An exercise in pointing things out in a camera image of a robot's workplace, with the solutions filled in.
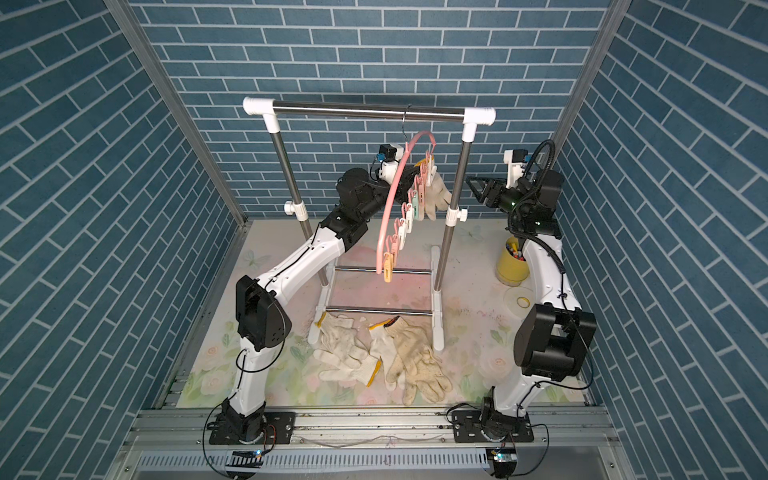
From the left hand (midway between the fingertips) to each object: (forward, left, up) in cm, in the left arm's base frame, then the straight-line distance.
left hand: (427, 169), depth 73 cm
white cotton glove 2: (-27, +24, -42) cm, 55 cm away
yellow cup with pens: (-7, -30, -31) cm, 44 cm away
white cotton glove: (+1, -4, -10) cm, 10 cm away
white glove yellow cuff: (-27, +11, -43) cm, 52 cm away
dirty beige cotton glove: (-34, +1, -41) cm, 53 cm away
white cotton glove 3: (-34, +19, -41) cm, 56 cm away
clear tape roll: (-12, -34, -43) cm, 56 cm away
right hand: (0, -13, -4) cm, 14 cm away
